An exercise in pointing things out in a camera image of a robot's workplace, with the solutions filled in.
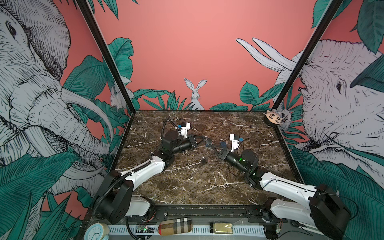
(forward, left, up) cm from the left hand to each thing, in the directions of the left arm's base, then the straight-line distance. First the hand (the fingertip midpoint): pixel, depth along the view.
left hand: (205, 136), depth 73 cm
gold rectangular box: (-36, -6, -22) cm, 43 cm away
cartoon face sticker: (+29, -54, -18) cm, 64 cm away
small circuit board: (-35, +31, -26) cm, 54 cm away
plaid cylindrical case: (-35, +15, -22) cm, 44 cm away
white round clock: (-35, +51, -22) cm, 66 cm away
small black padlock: (-1, 0, -26) cm, 26 cm away
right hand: (-5, -2, -2) cm, 6 cm away
